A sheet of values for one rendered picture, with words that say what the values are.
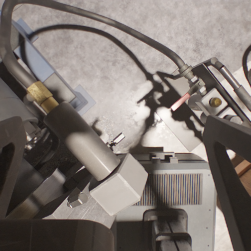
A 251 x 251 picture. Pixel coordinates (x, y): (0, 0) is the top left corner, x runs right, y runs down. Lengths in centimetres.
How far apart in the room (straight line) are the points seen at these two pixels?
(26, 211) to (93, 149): 25
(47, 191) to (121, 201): 25
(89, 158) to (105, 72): 86
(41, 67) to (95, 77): 33
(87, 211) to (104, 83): 89
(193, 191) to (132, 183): 69
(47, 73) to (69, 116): 61
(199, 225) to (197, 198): 14
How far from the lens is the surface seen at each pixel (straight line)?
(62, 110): 54
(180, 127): 137
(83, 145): 53
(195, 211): 124
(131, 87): 133
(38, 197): 69
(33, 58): 116
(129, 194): 54
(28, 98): 59
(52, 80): 111
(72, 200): 47
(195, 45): 143
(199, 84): 90
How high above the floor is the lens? 132
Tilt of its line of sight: 84 degrees down
